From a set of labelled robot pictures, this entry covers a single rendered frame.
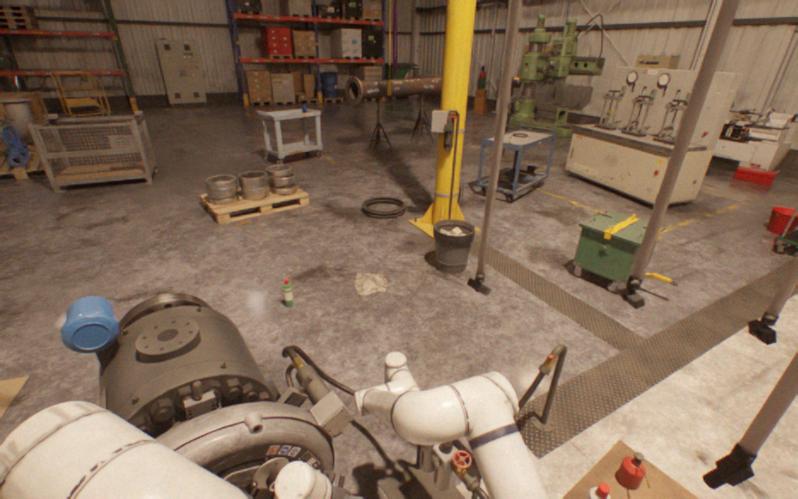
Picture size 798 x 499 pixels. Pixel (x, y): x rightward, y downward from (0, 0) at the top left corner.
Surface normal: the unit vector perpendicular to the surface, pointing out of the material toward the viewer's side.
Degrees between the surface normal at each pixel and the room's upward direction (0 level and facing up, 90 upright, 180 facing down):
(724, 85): 90
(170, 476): 29
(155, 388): 16
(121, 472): 5
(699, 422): 0
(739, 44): 90
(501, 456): 38
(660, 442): 0
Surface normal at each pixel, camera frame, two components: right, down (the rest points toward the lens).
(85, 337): 0.58, 0.38
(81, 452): -0.03, -0.84
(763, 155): -0.87, 0.21
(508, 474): -0.26, -0.45
